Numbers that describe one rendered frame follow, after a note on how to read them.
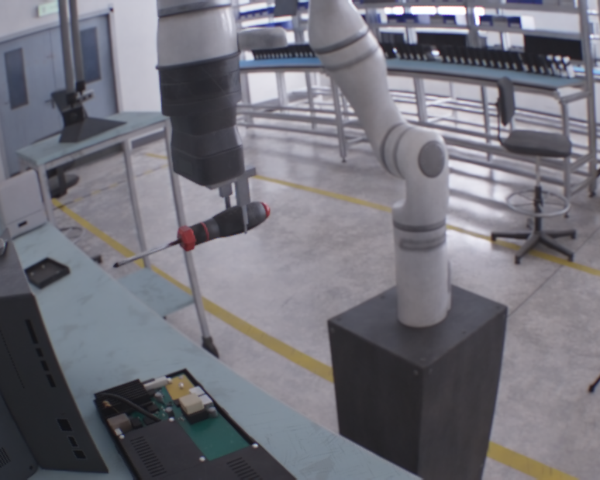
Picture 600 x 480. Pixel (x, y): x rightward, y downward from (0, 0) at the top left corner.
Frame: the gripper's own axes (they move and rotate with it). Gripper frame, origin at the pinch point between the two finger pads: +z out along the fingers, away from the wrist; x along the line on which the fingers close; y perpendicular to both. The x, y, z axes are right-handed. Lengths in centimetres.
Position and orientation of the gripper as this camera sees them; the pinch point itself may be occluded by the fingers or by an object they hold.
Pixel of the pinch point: (238, 228)
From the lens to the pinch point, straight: 58.4
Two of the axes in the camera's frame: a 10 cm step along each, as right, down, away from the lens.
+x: 5.9, 3.2, -7.5
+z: 0.8, 9.0, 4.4
